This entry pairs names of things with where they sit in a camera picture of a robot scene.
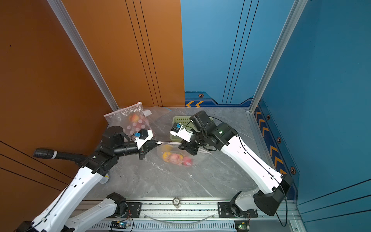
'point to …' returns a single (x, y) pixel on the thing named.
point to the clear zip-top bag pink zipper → (120, 118)
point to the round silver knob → (176, 202)
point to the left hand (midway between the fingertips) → (160, 140)
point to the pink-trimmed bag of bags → (178, 154)
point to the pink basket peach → (187, 161)
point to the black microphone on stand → (48, 153)
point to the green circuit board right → (242, 225)
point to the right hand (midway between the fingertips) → (182, 144)
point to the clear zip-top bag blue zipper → (158, 114)
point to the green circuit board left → (119, 224)
